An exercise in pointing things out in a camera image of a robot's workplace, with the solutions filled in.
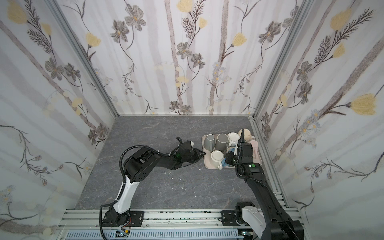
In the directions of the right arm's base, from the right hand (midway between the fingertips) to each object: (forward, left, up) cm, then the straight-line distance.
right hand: (226, 152), depth 83 cm
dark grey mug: (+10, +1, -5) cm, 11 cm away
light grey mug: (+11, +8, -8) cm, 16 cm away
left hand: (+6, +11, -11) cm, 16 cm away
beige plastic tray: (+2, +9, -15) cm, 18 cm away
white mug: (+15, -8, -7) cm, 18 cm away
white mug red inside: (-1, +5, -7) cm, 8 cm away
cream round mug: (+18, -18, -8) cm, 27 cm away
